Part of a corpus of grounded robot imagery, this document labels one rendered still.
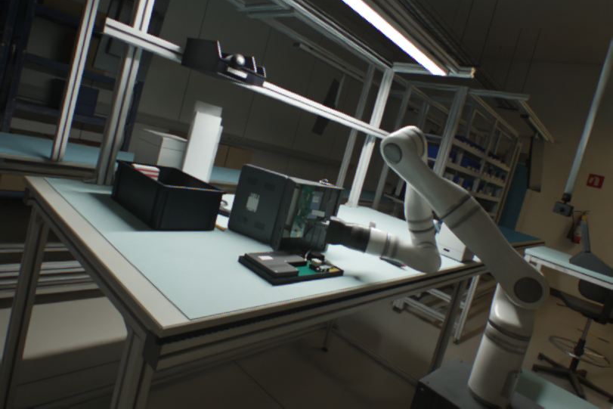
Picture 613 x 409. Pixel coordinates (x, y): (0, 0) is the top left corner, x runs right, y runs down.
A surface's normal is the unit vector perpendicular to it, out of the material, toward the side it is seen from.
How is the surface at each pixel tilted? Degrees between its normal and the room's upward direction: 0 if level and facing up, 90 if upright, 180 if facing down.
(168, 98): 90
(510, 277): 94
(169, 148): 90
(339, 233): 92
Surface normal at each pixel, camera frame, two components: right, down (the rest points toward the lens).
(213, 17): 0.72, 0.25
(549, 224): -0.65, -0.12
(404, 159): -0.59, 0.26
